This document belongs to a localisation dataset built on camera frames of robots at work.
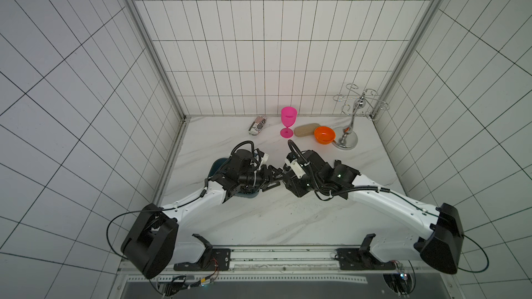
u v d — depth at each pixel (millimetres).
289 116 1014
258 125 1108
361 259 644
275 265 726
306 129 1093
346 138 1093
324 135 1067
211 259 710
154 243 406
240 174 644
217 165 912
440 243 378
